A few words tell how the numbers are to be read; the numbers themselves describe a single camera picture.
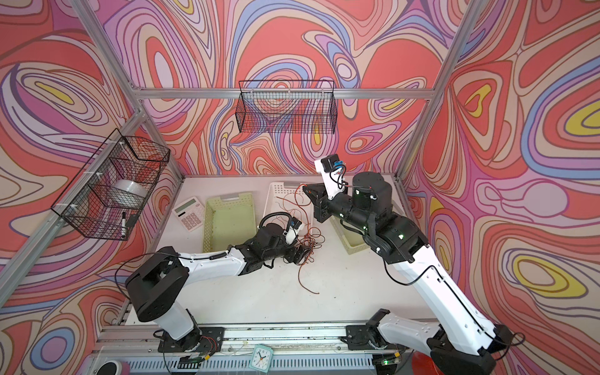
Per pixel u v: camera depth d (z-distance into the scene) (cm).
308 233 85
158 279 50
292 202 66
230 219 102
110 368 65
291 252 75
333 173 47
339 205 49
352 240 89
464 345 36
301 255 77
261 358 69
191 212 102
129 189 72
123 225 72
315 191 53
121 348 73
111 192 69
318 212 52
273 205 109
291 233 75
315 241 88
